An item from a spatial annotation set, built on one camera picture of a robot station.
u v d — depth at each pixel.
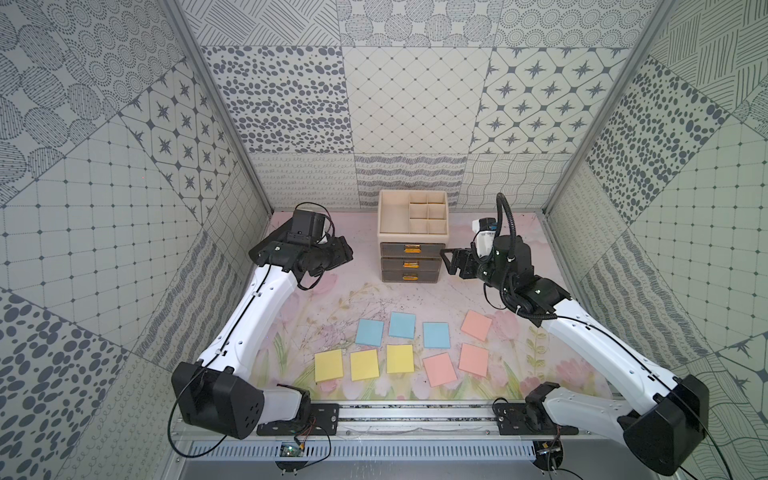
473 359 0.84
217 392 0.38
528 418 0.72
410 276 0.95
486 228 0.65
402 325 0.91
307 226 0.58
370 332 0.88
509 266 0.55
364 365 0.82
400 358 0.84
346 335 0.89
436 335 0.88
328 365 0.82
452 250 0.82
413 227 0.85
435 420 0.76
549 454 0.72
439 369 0.82
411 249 0.84
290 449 0.72
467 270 0.67
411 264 0.88
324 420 0.73
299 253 0.52
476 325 0.91
